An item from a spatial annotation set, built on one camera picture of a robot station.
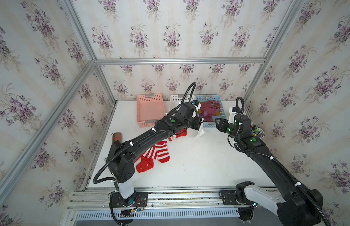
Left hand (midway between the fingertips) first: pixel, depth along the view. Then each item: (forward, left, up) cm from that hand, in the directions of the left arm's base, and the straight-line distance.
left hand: (202, 121), depth 77 cm
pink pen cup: (+1, -37, -13) cm, 40 cm away
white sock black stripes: (+1, -1, -13) cm, 13 cm away
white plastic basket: (+39, +15, -22) cm, 47 cm away
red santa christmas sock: (+7, +9, -23) cm, 25 cm away
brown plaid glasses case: (+2, +55, -21) cm, 59 cm away
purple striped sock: (+25, -11, -18) cm, 33 cm away
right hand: (+1, -11, -1) cm, 11 cm away
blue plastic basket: (+38, -16, -17) cm, 44 cm away
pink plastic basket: (+33, +36, -25) cm, 55 cm away
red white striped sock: (-7, +25, -23) cm, 35 cm away
